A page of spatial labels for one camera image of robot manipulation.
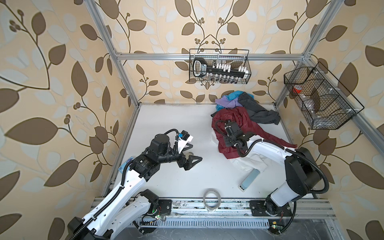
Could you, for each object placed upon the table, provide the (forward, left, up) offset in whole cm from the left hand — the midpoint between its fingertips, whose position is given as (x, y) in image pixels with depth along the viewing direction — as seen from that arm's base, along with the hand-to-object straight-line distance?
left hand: (197, 152), depth 67 cm
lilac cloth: (+53, -20, -19) cm, 60 cm away
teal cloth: (+55, -23, -15) cm, 61 cm away
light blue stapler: (-4, -29, -24) cm, 38 cm away
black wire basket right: (+23, -62, +11) cm, 67 cm away
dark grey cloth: (+34, -38, -10) cm, 52 cm away
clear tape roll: (-12, -5, -22) cm, 25 cm away
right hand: (+18, -20, -16) cm, 31 cm away
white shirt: (+4, -28, -20) cm, 35 cm away
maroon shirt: (+27, -25, -6) cm, 38 cm away
